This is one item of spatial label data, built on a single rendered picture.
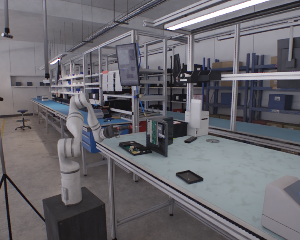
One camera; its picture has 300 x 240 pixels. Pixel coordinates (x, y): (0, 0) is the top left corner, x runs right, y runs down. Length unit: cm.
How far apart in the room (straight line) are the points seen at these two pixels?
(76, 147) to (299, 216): 87
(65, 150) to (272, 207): 84
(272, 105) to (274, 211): 416
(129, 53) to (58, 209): 195
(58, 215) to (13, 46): 1165
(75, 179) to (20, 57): 1148
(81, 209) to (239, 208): 70
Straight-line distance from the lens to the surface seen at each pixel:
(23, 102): 1230
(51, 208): 116
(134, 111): 298
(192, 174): 106
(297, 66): 278
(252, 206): 87
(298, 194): 72
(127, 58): 263
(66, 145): 103
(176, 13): 159
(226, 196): 90
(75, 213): 108
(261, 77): 157
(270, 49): 546
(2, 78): 1228
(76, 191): 111
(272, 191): 70
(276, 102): 478
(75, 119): 117
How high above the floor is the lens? 142
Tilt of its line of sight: 9 degrees down
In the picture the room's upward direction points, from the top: straight up
